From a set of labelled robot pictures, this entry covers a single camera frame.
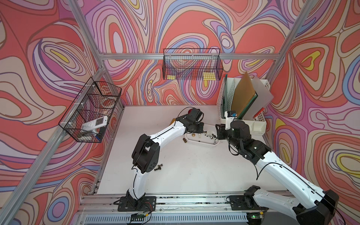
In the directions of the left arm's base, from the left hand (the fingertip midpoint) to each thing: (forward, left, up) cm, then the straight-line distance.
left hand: (203, 128), depth 89 cm
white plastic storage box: (+1, -5, -12) cm, 13 cm away
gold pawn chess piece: (+4, +6, -13) cm, 14 cm away
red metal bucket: (-1, +9, +18) cm, 20 cm away
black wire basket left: (+5, +62, +20) cm, 65 cm away
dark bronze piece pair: (-20, +28, -13) cm, 37 cm away
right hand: (-8, -6, +11) cm, 15 cm away
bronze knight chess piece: (-1, +12, -13) cm, 17 cm away
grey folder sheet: (+13, -38, +15) cm, 43 cm away
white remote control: (-10, +58, +18) cm, 61 cm away
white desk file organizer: (+8, -42, -8) cm, 43 cm away
